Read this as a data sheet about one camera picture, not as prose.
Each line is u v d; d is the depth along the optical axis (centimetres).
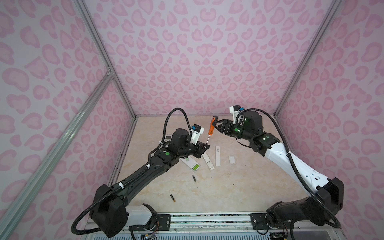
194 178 88
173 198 80
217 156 98
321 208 37
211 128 73
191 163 93
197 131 67
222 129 65
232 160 95
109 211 39
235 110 68
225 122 65
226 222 75
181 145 59
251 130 57
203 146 67
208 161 93
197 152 66
